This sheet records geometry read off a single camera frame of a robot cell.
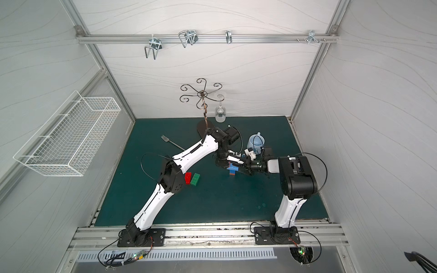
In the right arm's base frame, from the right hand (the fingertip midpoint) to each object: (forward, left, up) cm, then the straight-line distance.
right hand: (235, 167), depth 92 cm
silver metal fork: (+19, +44, -3) cm, 48 cm away
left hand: (+1, +5, +4) cm, 7 cm away
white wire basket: (-8, +70, +30) cm, 77 cm away
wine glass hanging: (+25, +9, +17) cm, 32 cm away
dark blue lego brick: (-3, +2, +1) cm, 4 cm away
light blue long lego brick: (-2, +1, +3) cm, 4 cm away
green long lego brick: (-8, +21, 0) cm, 23 cm away
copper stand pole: (+27, +19, +22) cm, 40 cm away
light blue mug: (+16, -12, +1) cm, 20 cm away
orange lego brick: (-4, +2, -1) cm, 4 cm away
